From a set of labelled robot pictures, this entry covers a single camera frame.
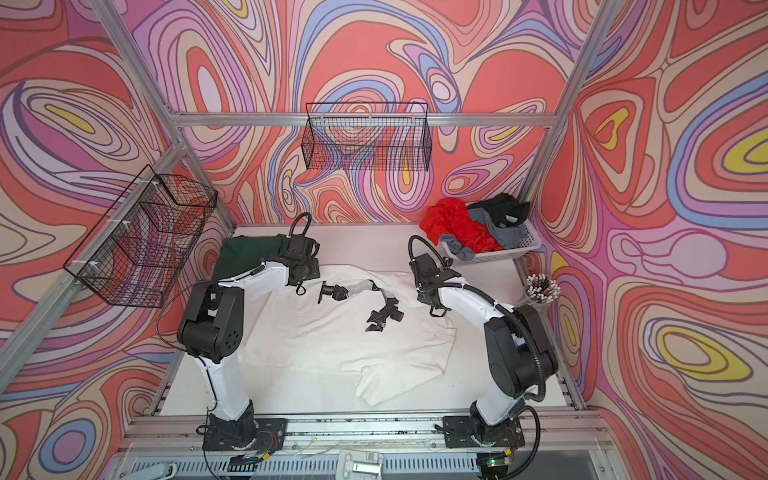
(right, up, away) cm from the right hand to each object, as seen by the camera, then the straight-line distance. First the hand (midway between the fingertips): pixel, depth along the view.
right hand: (439, 303), depth 92 cm
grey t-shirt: (+26, +21, +11) cm, 35 cm away
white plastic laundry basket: (+36, +20, +12) cm, 42 cm away
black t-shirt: (+28, +33, +21) cm, 48 cm away
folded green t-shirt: (-71, +15, +16) cm, 74 cm away
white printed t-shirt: (-20, -7, +1) cm, 21 cm away
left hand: (-41, +11, +9) cm, 44 cm away
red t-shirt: (+7, +30, +19) cm, 36 cm away
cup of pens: (+26, +5, -12) cm, 29 cm away
